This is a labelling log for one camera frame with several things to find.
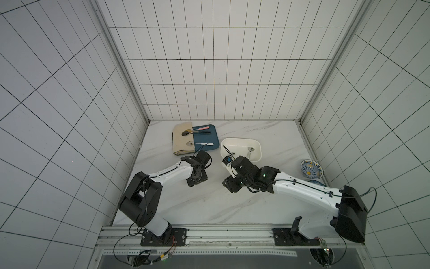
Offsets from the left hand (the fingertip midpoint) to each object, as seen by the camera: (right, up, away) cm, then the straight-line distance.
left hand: (197, 182), depth 88 cm
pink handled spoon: (0, +30, +27) cm, 40 cm away
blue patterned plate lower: (+63, 0, -2) cm, 63 cm away
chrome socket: (+32, +17, +16) cm, 39 cm away
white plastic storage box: (+21, +17, +20) cm, 34 cm away
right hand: (+13, +3, -11) cm, 17 cm away
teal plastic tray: (+3, +23, +20) cm, 31 cm away
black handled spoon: (-9, +28, +25) cm, 38 cm away
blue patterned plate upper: (+66, +6, +7) cm, 66 cm away
